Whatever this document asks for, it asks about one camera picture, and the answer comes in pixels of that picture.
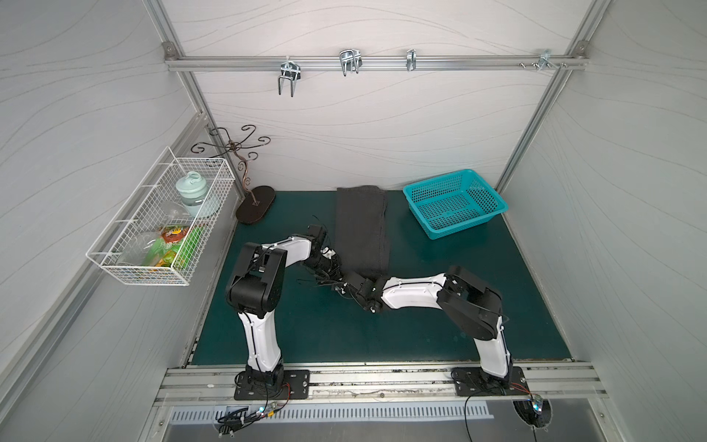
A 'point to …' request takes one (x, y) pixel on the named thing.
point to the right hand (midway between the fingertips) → (372, 274)
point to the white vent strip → (337, 412)
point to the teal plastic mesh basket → (454, 203)
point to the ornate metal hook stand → (235, 145)
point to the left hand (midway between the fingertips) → (348, 280)
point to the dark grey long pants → (361, 231)
